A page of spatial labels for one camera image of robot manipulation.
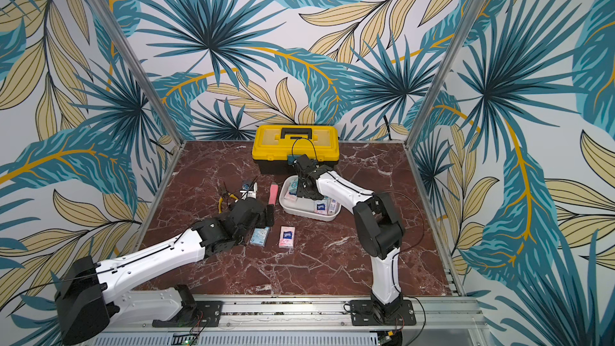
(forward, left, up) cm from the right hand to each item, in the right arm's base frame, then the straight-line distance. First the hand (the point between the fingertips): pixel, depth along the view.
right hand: (307, 191), depth 95 cm
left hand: (-13, +16, +9) cm, 22 cm away
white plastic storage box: (-3, +5, -5) cm, 8 cm away
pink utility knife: (+2, +14, -5) cm, 15 cm away
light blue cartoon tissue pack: (-17, +18, -3) cm, 25 cm away
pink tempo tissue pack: (-17, +8, -4) cm, 19 cm away
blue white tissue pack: (-5, -5, -4) cm, 8 cm away
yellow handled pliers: (0, +35, -4) cm, 35 cm away
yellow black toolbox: (+15, +13, +12) cm, 23 cm away
